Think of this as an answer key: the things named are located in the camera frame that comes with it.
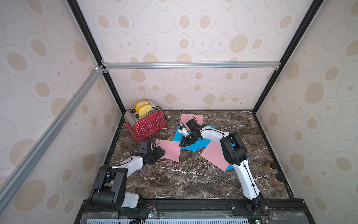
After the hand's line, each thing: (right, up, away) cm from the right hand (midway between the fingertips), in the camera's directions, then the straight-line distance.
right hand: (179, 148), depth 98 cm
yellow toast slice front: (-23, +27, -6) cm, 36 cm away
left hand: (-9, -3, -7) cm, 12 cm away
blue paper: (+12, +2, -3) cm, 12 cm away
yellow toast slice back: (-27, +31, -3) cm, 41 cm away
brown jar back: (+53, -8, -19) cm, 57 cm away
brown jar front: (+54, -13, -23) cm, 60 cm away
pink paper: (-5, -1, -2) cm, 5 cm away
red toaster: (-26, +15, -7) cm, 31 cm away
